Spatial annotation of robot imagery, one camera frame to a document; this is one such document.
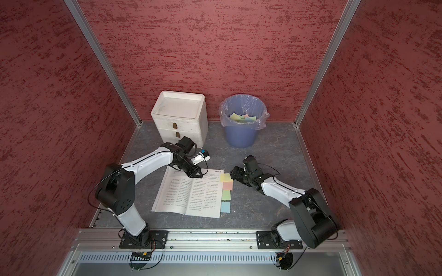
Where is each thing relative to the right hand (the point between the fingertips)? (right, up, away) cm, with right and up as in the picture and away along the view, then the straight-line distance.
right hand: (234, 177), depth 90 cm
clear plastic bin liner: (+6, +42, +11) cm, 43 cm away
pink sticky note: (-4, -5, 0) cm, 6 cm away
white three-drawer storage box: (-32, +34, +2) cm, 47 cm away
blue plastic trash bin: (+5, +22, +10) cm, 25 cm away
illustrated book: (-28, -7, -7) cm, 30 cm away
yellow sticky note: (-5, -1, +4) cm, 6 cm away
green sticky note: (-5, -9, -2) cm, 10 cm away
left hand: (-19, +1, -5) cm, 19 cm away
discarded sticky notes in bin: (+6, +34, +16) cm, 38 cm away
